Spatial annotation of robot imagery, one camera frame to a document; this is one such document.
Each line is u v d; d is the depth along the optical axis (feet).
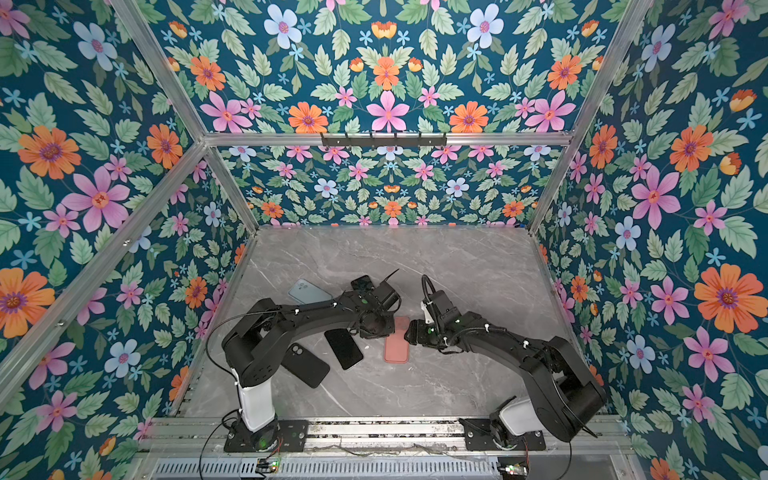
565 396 1.40
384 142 3.06
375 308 2.40
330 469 2.51
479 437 2.40
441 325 2.23
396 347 2.90
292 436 2.41
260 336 1.77
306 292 3.33
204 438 2.46
